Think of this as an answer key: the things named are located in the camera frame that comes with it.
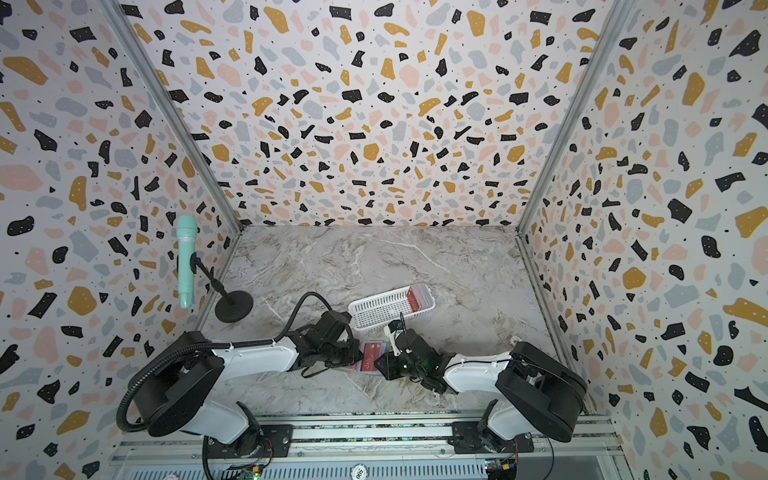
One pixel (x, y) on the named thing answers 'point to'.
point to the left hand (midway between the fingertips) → (374, 356)
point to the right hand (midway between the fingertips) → (380, 365)
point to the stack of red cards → (419, 298)
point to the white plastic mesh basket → (375, 312)
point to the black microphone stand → (235, 305)
